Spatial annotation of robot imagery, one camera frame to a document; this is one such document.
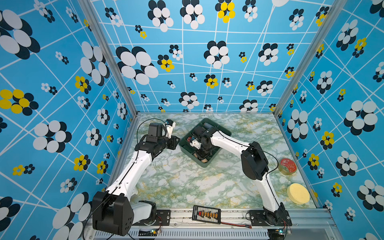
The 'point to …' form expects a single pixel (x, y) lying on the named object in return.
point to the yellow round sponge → (298, 194)
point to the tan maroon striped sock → (203, 160)
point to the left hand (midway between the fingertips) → (178, 138)
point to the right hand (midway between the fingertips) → (201, 157)
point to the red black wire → (247, 226)
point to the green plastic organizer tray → (192, 150)
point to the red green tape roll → (287, 166)
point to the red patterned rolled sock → (188, 139)
